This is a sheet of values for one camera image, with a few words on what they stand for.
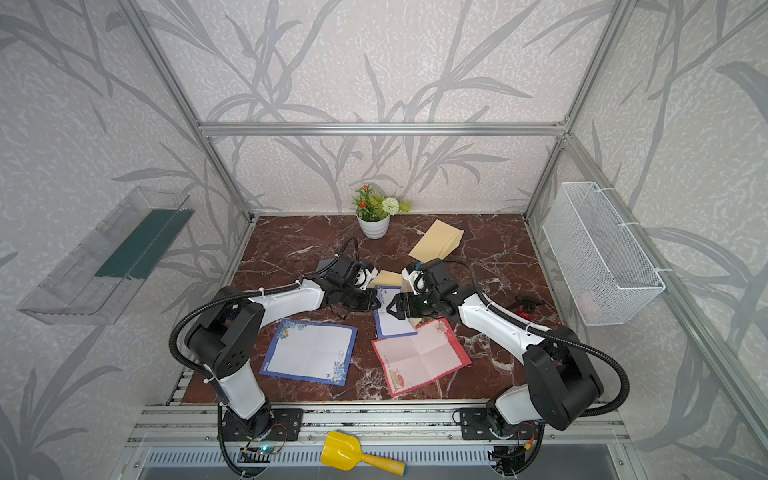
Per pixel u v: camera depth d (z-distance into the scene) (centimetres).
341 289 75
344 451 70
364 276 81
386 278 100
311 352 86
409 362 83
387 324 87
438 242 112
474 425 74
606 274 62
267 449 71
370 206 101
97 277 64
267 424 68
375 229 109
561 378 42
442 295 65
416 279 77
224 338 47
